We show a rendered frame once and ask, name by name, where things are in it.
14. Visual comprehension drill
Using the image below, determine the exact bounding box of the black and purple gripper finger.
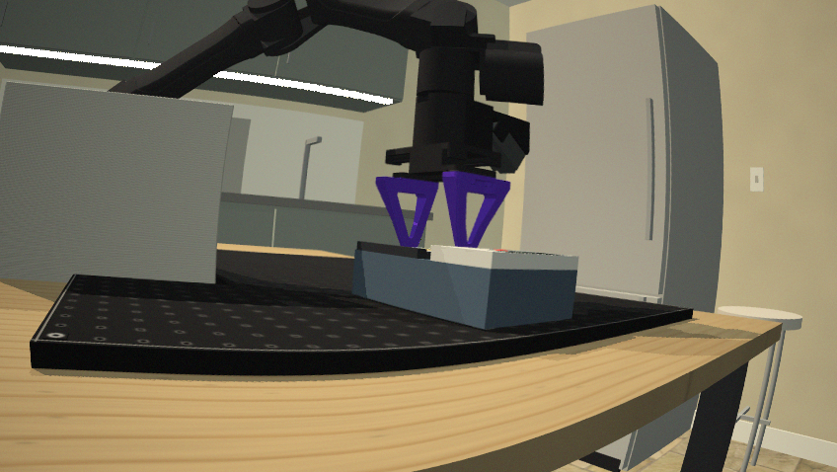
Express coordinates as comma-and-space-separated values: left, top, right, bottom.
375, 177, 438, 248
442, 171, 510, 248

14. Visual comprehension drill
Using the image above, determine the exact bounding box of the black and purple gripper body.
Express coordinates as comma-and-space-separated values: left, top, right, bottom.
385, 93, 501, 183

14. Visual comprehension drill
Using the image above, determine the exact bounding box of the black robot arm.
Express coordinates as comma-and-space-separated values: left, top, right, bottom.
107, 0, 544, 174

